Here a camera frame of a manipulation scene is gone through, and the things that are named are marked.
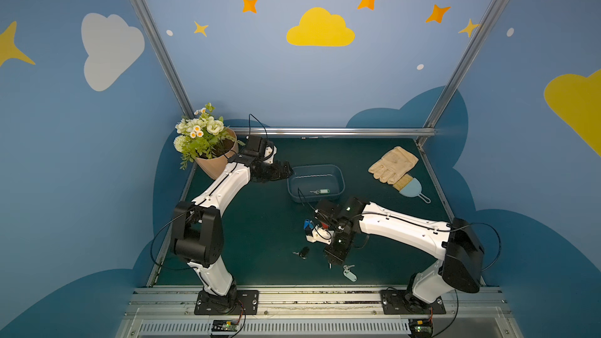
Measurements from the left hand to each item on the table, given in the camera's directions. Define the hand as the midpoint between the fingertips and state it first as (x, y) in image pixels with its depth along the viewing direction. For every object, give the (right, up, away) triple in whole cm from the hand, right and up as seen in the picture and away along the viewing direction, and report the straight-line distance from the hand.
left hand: (283, 171), depth 90 cm
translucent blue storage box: (+11, -6, +16) cm, 21 cm away
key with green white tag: (+16, -9, +12) cm, 23 cm away
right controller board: (+45, -50, -16) cm, 69 cm away
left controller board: (-17, -48, -18) cm, 54 cm away
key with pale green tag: (+24, -35, -10) cm, 44 cm away
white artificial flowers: (-26, +13, -13) cm, 32 cm away
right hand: (+18, -28, -15) cm, 36 cm away
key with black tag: (+8, -30, -5) cm, 31 cm away
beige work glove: (+52, +2, +22) cm, 56 cm away
